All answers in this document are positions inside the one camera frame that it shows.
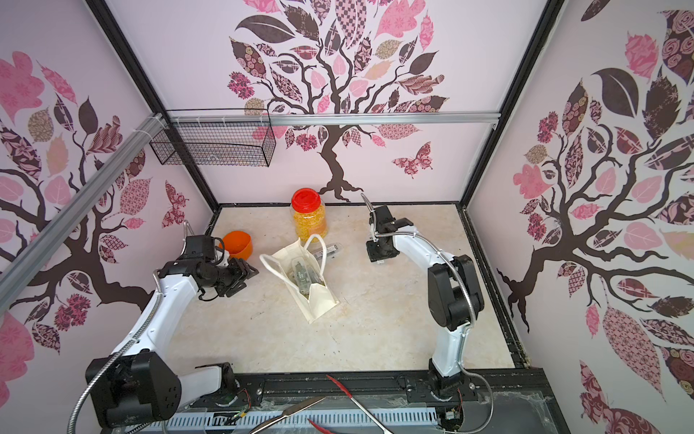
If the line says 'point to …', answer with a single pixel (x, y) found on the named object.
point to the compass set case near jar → (329, 249)
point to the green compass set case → (304, 278)
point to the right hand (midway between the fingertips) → (376, 252)
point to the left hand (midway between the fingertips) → (253, 281)
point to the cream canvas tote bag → (321, 300)
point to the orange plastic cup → (239, 244)
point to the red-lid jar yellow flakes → (310, 216)
